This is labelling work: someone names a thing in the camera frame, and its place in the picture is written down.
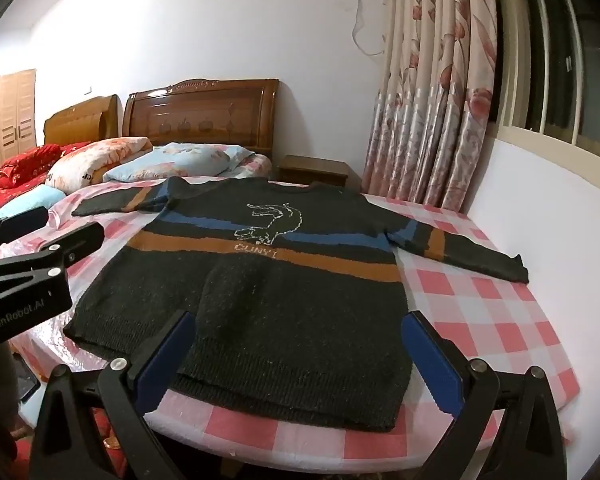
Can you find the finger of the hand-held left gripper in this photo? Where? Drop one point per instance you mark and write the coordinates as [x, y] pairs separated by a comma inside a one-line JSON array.
[[75, 242], [20, 222]]

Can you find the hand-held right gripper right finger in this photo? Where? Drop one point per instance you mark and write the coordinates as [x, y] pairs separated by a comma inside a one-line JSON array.
[[430, 360]]

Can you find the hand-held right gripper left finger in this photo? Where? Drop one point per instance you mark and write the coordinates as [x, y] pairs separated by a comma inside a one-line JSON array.
[[167, 360]]

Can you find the dark striped knit sweater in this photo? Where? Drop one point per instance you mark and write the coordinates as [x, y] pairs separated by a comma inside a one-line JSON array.
[[280, 310]]

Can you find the light blue cloth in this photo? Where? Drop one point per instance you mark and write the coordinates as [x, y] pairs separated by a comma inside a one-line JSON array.
[[30, 200]]

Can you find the red patterned bedding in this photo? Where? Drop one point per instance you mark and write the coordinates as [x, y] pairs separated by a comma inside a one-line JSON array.
[[25, 165]]

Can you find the pink checked tablecloth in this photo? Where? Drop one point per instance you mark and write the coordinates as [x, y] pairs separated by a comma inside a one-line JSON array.
[[480, 310]]

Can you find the orange floral pillow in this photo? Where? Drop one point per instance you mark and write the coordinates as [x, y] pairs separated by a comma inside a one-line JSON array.
[[90, 160]]

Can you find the wooden wardrobe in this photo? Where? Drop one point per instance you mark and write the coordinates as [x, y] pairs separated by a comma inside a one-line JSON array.
[[7, 120]]

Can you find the plain wooden headboard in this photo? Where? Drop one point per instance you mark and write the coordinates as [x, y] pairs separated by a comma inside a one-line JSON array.
[[80, 120]]

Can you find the blue floral pillow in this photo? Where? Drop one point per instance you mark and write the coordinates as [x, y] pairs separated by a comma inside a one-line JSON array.
[[180, 160]]

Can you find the large carved wooden headboard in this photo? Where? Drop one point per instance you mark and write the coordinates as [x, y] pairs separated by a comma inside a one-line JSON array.
[[205, 115]]

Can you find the wooden nightstand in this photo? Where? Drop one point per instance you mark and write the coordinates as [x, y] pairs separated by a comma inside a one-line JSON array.
[[312, 170]]

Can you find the pink floral curtain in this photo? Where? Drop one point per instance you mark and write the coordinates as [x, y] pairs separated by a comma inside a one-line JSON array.
[[430, 85]]

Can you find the white framed window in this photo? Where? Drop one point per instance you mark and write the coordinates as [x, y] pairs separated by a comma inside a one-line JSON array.
[[555, 60]]

